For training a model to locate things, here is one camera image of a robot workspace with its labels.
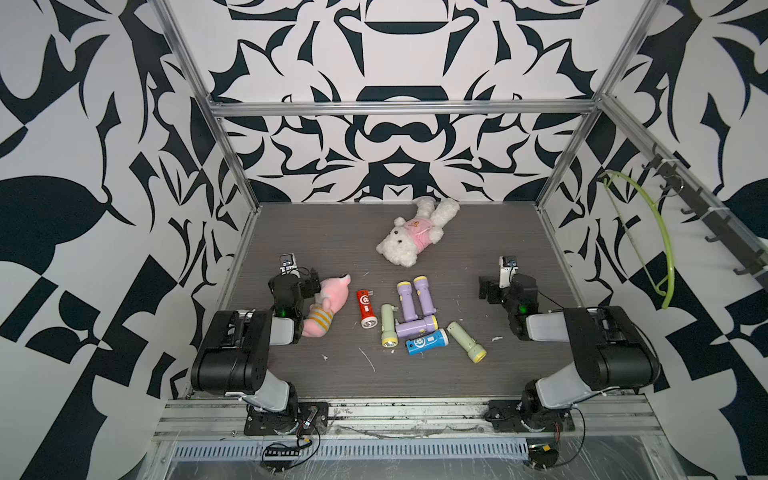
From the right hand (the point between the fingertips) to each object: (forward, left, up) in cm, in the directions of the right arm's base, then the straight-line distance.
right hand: (497, 272), depth 96 cm
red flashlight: (-15, +40, -1) cm, 43 cm away
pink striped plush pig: (-11, +51, +5) cm, 52 cm away
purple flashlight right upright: (-7, +23, -2) cm, 24 cm away
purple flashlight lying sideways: (-16, +23, -1) cm, 28 cm away
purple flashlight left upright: (-11, +28, -3) cm, 30 cm away
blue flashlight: (-22, +24, -1) cm, 33 cm away
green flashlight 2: (-24, +11, -1) cm, 27 cm away
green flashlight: (-20, +34, -1) cm, 40 cm away
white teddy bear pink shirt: (+10, +28, +5) cm, 30 cm away
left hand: (0, +63, +4) cm, 63 cm away
